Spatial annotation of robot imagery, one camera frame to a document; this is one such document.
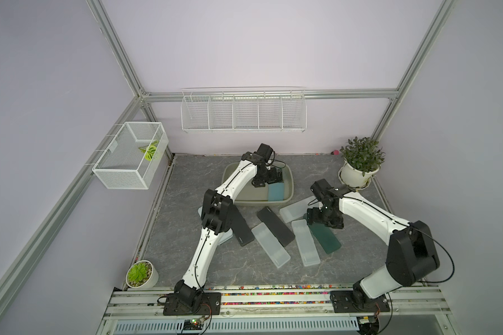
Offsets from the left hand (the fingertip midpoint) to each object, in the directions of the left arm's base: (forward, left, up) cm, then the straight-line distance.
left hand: (277, 182), depth 97 cm
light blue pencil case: (+1, 0, -8) cm, 8 cm away
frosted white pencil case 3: (-10, -10, -10) cm, 17 cm away
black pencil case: (-16, +18, -11) cm, 27 cm away
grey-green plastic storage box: (-1, +12, -8) cm, 14 cm away
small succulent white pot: (-36, +52, 0) cm, 64 cm away
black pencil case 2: (-13, +5, -9) cm, 17 cm away
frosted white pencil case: (-26, +6, -9) cm, 28 cm away
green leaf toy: (+4, +52, +21) cm, 56 cm away
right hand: (-20, -15, -2) cm, 25 cm away
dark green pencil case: (-24, -18, -8) cm, 31 cm away
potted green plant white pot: (+3, -38, +10) cm, 40 cm away
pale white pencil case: (-21, +25, -8) cm, 33 cm away
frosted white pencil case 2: (-27, -9, -8) cm, 30 cm away
